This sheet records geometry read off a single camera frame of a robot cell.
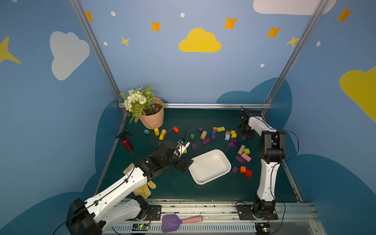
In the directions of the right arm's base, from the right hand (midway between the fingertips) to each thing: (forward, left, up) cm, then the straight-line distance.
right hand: (246, 133), depth 105 cm
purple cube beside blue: (-4, +24, -2) cm, 25 cm away
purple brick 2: (-21, +7, -2) cm, 22 cm away
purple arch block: (-10, +11, 0) cm, 15 cm away
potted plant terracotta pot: (-2, +71, +27) cm, 76 cm away
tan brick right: (-13, +5, -2) cm, 14 cm away
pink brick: (-19, +3, -2) cm, 19 cm away
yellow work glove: (-44, +64, 0) cm, 77 cm away
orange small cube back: (+3, +23, 0) cm, 23 cm away
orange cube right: (-28, +7, -1) cm, 28 cm away
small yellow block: (-6, +62, -2) cm, 62 cm away
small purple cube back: (+2, +33, -1) cm, 33 cm away
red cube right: (-30, +4, 0) cm, 30 cm away
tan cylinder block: (-1, +61, -1) cm, 61 cm away
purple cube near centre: (-14, +37, -1) cm, 40 cm away
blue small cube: (-1, +24, 0) cm, 24 cm away
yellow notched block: (-2, +9, -1) cm, 10 cm away
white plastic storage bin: (-26, +27, -3) cm, 38 cm away
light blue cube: (-4, +14, -2) cm, 15 cm away
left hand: (-29, +40, +16) cm, 52 cm away
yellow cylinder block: (-4, +65, +1) cm, 65 cm away
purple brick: (-9, +30, -2) cm, 31 cm away
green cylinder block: (-5, +39, -1) cm, 40 cm away
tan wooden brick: (-4, +31, -1) cm, 32 cm away
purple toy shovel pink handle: (-57, +47, -2) cm, 74 cm away
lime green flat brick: (+3, +18, -2) cm, 19 cm away
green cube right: (-15, +2, -1) cm, 15 cm away
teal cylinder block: (-3, +74, 0) cm, 74 cm away
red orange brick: (+1, +52, -1) cm, 52 cm away
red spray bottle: (-17, +81, +7) cm, 83 cm away
